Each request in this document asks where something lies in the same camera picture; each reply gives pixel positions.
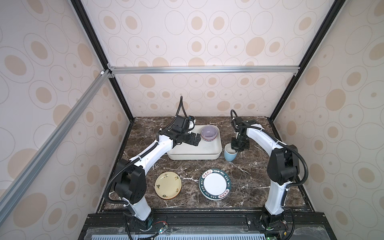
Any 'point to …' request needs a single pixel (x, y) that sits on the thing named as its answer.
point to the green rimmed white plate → (215, 184)
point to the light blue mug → (230, 154)
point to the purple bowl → (209, 133)
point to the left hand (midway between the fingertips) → (197, 134)
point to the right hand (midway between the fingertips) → (236, 149)
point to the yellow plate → (168, 185)
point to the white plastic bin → (205, 150)
